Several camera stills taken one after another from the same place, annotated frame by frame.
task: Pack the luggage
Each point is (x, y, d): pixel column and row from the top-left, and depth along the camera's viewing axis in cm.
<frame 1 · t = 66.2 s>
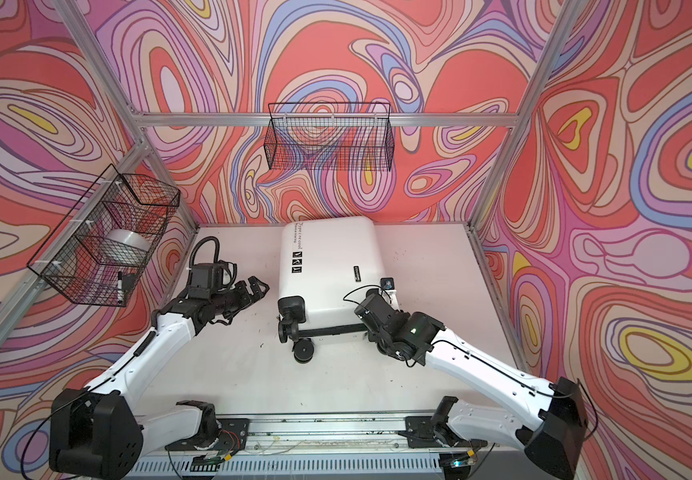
left hand: (260, 291, 84), fingers open
right hand: (384, 324, 78), fingers open
black open suitcase: (327, 265, 84), point 21 cm above the table

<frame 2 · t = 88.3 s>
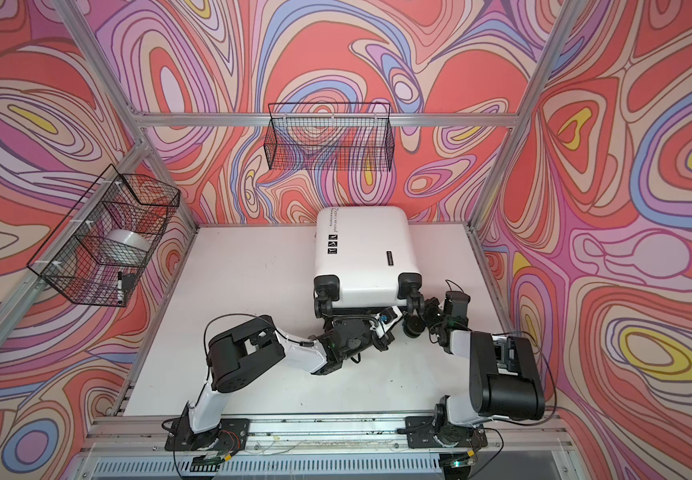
left hand: (405, 318, 82), fingers closed
right hand: (413, 308, 94), fingers closed
black open suitcase: (366, 256, 86), point 21 cm above the table

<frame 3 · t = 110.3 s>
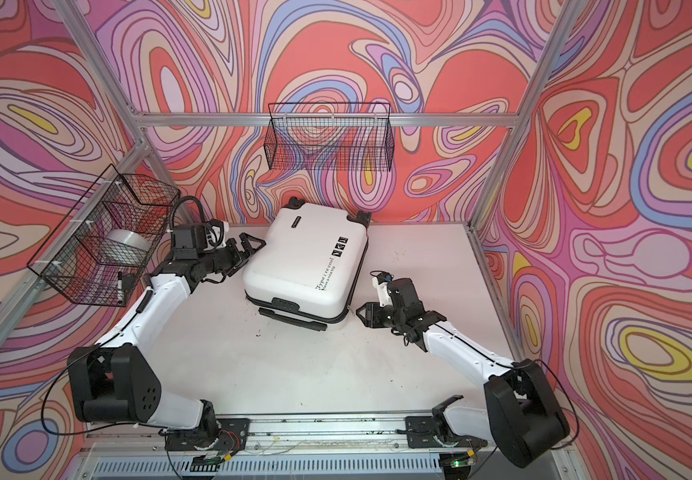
left hand: (259, 248, 83), fingers open
right hand: (364, 318, 85), fingers open
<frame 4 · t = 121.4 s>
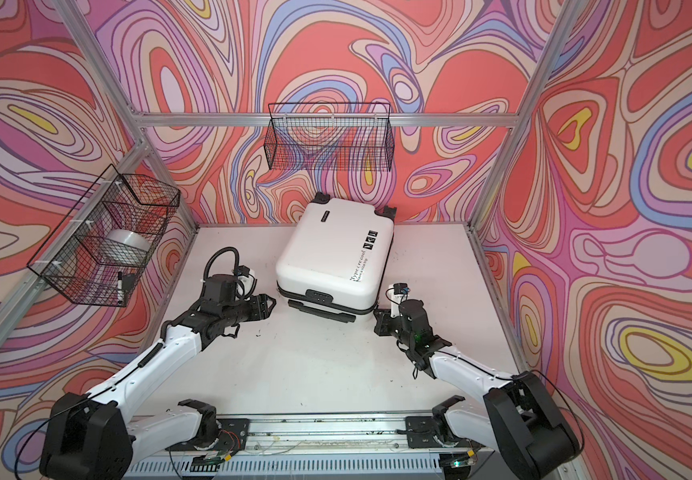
left hand: (270, 300, 85), fingers open
right hand: (375, 317, 88), fingers closed
black open suitcase: (333, 261, 84), point 22 cm above the table

